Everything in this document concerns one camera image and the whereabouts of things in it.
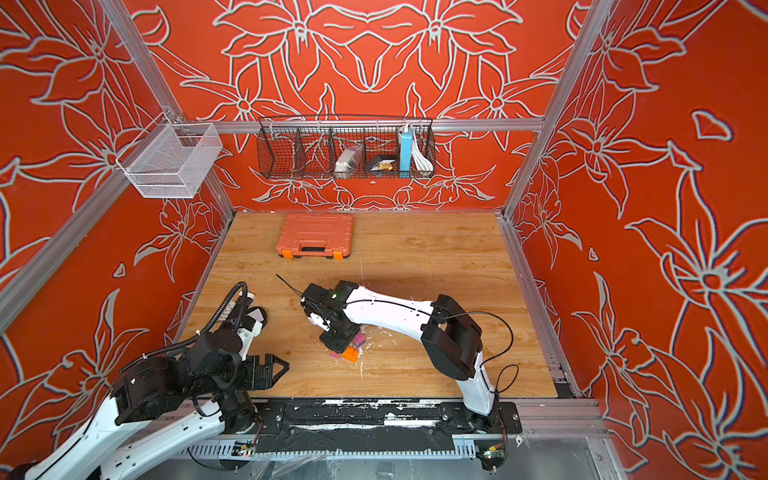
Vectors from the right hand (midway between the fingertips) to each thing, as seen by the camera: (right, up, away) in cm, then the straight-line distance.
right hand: (330, 342), depth 76 cm
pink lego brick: (+7, -1, +5) cm, 9 cm away
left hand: (-10, -2, -10) cm, 14 cm away
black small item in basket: (+14, +50, +11) cm, 53 cm away
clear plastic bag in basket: (+3, +52, +15) cm, 54 cm away
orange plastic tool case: (-11, +29, +31) cm, 43 cm away
